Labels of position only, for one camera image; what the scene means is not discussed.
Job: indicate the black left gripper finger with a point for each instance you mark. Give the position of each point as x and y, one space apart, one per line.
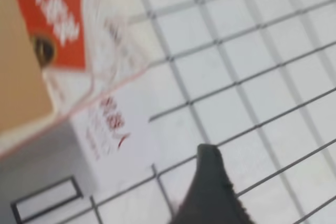
211 197

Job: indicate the brown kraft notebook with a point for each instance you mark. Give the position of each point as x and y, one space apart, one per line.
24 96

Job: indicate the red and white book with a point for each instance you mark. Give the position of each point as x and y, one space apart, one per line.
84 49

